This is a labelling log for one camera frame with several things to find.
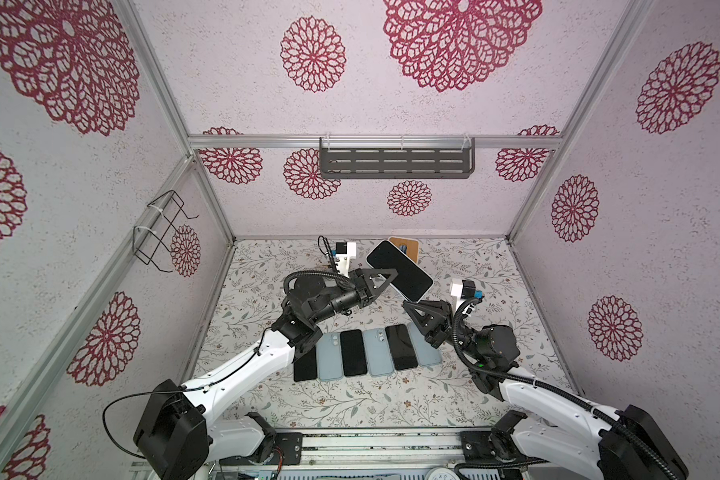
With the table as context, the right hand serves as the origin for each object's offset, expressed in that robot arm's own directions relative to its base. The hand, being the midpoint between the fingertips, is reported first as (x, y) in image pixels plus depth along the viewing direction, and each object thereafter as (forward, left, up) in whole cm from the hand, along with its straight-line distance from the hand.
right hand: (408, 303), depth 62 cm
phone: (-2, +27, -33) cm, 43 cm away
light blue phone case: (+2, +20, -34) cm, 39 cm away
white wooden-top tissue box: (+43, -6, -28) cm, 52 cm away
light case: (+4, +6, -33) cm, 34 cm away
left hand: (+5, +2, +2) cm, 6 cm away
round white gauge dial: (-26, -9, -30) cm, 40 cm away
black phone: (+4, +13, -33) cm, 36 cm away
